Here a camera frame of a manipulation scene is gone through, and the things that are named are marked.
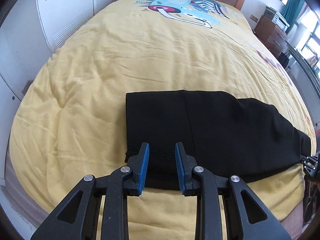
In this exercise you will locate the black chair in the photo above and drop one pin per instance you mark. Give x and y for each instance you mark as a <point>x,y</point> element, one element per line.
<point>283,59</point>

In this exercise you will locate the yellow cartoon print bedspread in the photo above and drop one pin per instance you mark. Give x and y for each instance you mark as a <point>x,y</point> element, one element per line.
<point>71,122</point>

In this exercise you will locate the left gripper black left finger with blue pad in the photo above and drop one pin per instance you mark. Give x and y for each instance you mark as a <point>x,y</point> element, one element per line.
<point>98,204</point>

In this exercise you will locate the white boxes on dresser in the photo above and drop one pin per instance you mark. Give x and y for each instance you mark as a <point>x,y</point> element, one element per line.
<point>276,18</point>

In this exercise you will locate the brown wooden dresser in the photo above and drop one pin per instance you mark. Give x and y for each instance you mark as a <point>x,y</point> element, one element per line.
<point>271,36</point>

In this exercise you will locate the dark desk by window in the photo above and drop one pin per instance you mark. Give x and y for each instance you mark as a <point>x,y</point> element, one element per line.
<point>304,77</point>

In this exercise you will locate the black pants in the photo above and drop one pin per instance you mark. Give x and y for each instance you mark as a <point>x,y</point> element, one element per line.
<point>225,135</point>

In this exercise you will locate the teal curtain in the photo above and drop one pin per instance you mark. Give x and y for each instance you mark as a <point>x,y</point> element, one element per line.
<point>291,11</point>

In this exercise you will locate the white wardrobe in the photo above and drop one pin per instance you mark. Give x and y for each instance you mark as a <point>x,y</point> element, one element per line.
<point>31,31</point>

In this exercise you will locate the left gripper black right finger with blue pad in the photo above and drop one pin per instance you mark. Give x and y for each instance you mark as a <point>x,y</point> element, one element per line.
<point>246,216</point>

